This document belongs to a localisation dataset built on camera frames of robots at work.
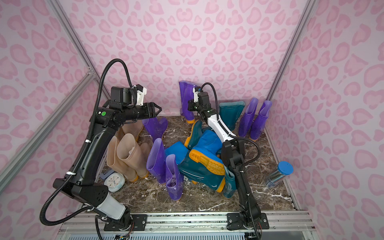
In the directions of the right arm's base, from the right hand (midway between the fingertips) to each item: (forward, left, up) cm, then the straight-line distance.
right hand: (189, 100), depth 97 cm
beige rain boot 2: (-38, +29, -3) cm, 47 cm away
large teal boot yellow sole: (-41, -10, -15) cm, 44 cm away
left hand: (-24, +12, +15) cm, 31 cm away
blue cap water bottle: (-44, -47, -4) cm, 65 cm away
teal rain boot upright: (-11, -25, 0) cm, 28 cm away
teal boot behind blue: (-15, -4, -18) cm, 23 cm away
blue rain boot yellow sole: (-26, -13, -15) cm, 32 cm away
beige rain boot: (-45, +30, +4) cm, 55 cm away
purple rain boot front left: (-45, +12, +3) cm, 47 cm away
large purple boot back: (+2, +2, +4) cm, 4 cm away
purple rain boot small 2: (-15, -43, -3) cm, 45 cm away
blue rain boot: (-26, +6, -19) cm, 32 cm away
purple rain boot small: (-14, -35, -3) cm, 38 cm away
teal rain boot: (-53, -21, -5) cm, 57 cm away
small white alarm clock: (-47, +40, -20) cm, 65 cm away
